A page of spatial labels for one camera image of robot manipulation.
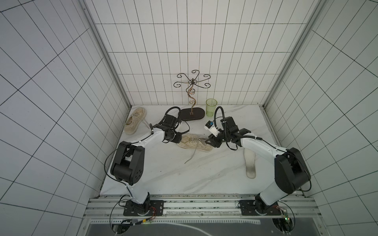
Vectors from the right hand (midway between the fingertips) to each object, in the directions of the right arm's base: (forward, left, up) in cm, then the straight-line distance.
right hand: (209, 135), depth 89 cm
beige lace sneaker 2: (-3, +13, -3) cm, 14 cm away
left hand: (-2, +21, -5) cm, 21 cm away
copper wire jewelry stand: (+25, +14, -10) cm, 30 cm away
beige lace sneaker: (+16, +53, -4) cm, 55 cm away
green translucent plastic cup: (+23, -1, +3) cm, 23 cm away
